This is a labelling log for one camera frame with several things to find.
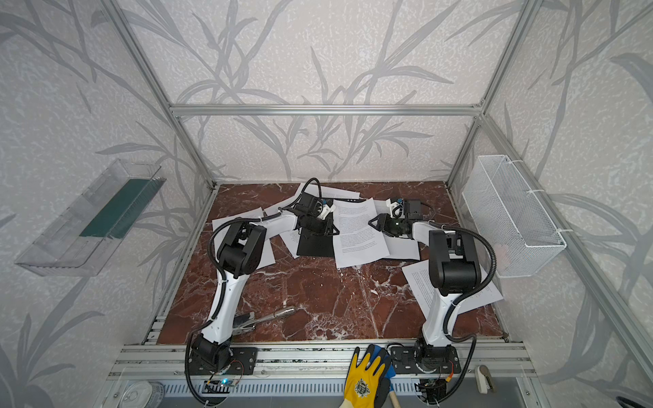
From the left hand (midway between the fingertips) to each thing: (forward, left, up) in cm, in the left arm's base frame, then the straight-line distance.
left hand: (341, 225), depth 102 cm
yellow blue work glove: (-53, -8, +1) cm, 53 cm away
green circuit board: (-53, +34, -4) cm, 63 cm away
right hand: (+1, -13, +4) cm, 14 cm away
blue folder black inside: (-8, +11, -3) cm, 14 cm away
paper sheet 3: (-6, -7, -3) cm, 9 cm away
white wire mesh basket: (-25, -43, +33) cm, 60 cm away
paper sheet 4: (-21, -28, -3) cm, 35 cm away
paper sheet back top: (+20, +6, -2) cm, 21 cm away
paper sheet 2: (-5, +20, -4) cm, 21 cm away
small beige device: (-51, -40, +1) cm, 65 cm away
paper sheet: (-9, -22, -1) cm, 24 cm away
